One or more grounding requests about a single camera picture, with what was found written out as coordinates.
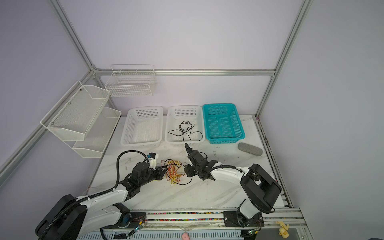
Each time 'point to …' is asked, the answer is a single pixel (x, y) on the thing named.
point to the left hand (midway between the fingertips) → (167, 168)
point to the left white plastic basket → (143, 127)
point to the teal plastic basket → (222, 123)
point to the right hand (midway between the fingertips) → (186, 168)
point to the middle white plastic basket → (177, 113)
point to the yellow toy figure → (283, 230)
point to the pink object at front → (185, 236)
